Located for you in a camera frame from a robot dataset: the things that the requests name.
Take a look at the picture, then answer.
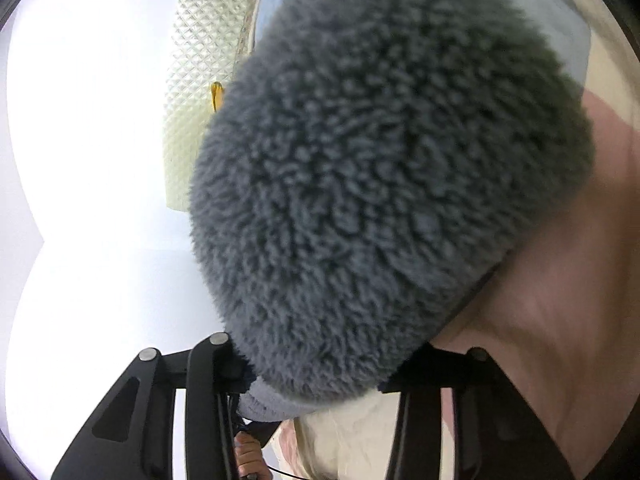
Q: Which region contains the black cable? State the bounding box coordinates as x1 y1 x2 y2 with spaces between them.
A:
259 464 302 480

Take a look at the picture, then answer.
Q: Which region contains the yellow crown pillow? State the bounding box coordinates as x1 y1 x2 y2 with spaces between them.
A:
210 81 224 113

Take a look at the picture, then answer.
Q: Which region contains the person's right hand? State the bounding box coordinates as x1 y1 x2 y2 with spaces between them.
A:
234 431 273 480

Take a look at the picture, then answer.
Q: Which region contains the grey fleece zip jacket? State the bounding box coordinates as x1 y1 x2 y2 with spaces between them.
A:
190 0 594 422

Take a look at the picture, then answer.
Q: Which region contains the cream quilted headboard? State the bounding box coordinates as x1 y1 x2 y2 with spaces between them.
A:
164 0 259 211

